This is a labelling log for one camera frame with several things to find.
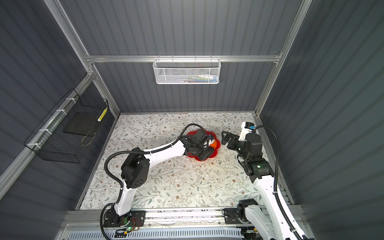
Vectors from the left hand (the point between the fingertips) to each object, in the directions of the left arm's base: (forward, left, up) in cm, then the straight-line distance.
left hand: (206, 152), depth 90 cm
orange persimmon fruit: (+4, -5, +2) cm, 7 cm away
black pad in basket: (+8, +64, +21) cm, 68 cm away
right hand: (-2, -11, +20) cm, 23 cm away
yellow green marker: (+16, +58, +20) cm, 63 cm away
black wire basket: (+3, +71, +21) cm, 74 cm away
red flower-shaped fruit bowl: (0, -5, +1) cm, 5 cm away
